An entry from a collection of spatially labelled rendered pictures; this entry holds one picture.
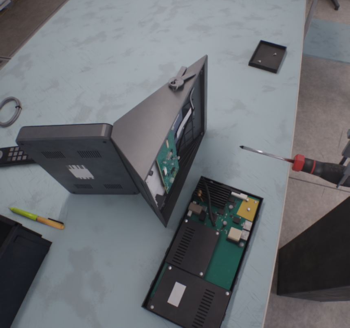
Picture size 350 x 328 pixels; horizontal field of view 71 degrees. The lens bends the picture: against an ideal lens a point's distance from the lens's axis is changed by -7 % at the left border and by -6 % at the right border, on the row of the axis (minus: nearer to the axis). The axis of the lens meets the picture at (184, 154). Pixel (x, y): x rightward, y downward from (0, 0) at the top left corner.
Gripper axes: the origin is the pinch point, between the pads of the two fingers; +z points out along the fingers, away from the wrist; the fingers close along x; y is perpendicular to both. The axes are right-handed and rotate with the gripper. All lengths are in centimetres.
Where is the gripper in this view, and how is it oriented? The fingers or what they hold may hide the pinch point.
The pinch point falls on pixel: (336, 179)
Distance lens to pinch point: 38.8
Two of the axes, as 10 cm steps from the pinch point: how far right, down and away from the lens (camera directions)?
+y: 9.3, 2.8, -2.3
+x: 3.6, -6.5, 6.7
